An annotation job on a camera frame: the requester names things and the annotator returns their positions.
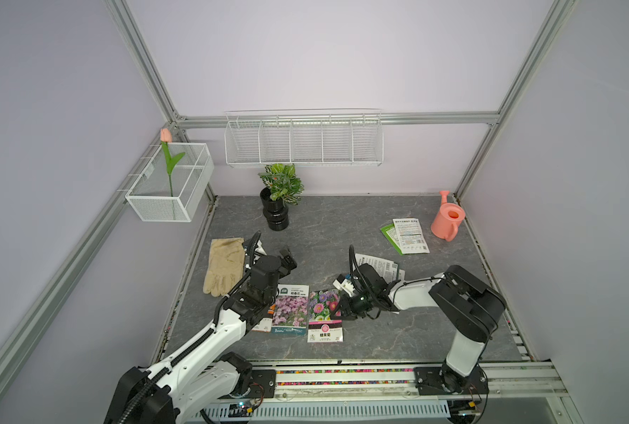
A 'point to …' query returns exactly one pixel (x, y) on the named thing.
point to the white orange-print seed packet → (402, 275)
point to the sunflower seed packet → (387, 269)
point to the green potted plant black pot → (283, 187)
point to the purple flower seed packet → (291, 312)
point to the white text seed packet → (410, 236)
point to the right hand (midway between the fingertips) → (330, 317)
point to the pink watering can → (445, 224)
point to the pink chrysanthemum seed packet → (324, 323)
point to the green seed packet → (391, 233)
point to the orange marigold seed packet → (265, 324)
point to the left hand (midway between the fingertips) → (279, 254)
